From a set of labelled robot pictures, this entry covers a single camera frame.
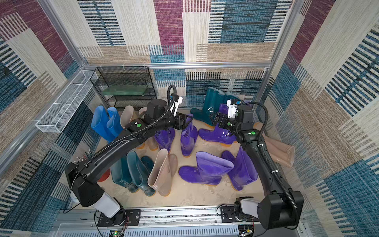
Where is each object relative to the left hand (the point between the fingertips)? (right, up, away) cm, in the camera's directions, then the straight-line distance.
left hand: (189, 116), depth 71 cm
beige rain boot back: (-11, -24, -8) cm, 27 cm away
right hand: (+14, -1, +6) cm, 16 cm away
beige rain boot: (-35, +1, +16) cm, 39 cm away
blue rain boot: (-39, -3, +7) cm, 40 cm away
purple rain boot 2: (+19, -11, +25) cm, 33 cm away
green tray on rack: (-33, +18, +28) cm, 47 cm away
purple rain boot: (+23, -23, -9) cm, 34 cm away
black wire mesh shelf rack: (-50, +29, +30) cm, 65 cm away
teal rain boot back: (+16, +13, +28) cm, 35 cm away
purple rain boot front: (+10, -26, +2) cm, 28 cm away
